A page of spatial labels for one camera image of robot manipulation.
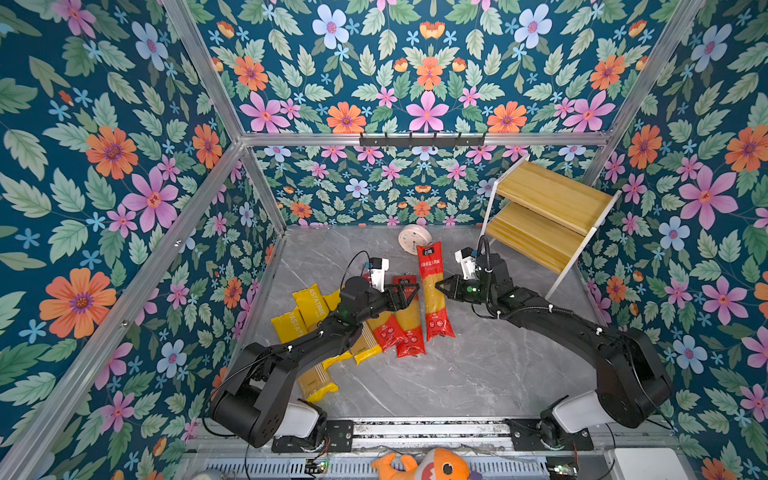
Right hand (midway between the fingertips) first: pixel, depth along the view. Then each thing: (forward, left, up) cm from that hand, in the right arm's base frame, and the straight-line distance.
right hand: (436, 282), depth 83 cm
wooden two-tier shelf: (+11, -29, +15) cm, 35 cm away
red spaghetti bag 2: (-7, +8, -16) cm, 19 cm away
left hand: (-2, +6, +3) cm, 7 cm away
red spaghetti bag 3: (-8, +14, -15) cm, 22 cm away
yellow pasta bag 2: (-5, +45, -16) cm, 48 cm away
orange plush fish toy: (-41, +1, -9) cm, 42 cm away
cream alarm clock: (+26, +6, -8) cm, 28 cm away
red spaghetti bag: (+4, +1, 0) cm, 4 cm away
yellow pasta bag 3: (-13, +20, -15) cm, 29 cm away
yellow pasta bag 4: (-22, +33, -15) cm, 43 cm away
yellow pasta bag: (+2, +40, -15) cm, 43 cm away
